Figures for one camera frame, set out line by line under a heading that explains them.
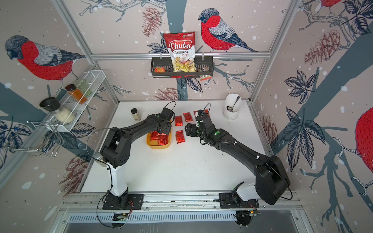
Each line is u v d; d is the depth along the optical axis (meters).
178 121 1.06
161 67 0.95
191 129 0.73
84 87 0.76
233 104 1.04
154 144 0.94
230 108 1.10
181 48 0.81
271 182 0.41
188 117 1.07
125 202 0.68
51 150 0.68
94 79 0.92
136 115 1.03
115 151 0.52
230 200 0.73
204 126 0.62
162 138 0.95
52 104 0.60
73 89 0.70
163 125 0.73
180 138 0.96
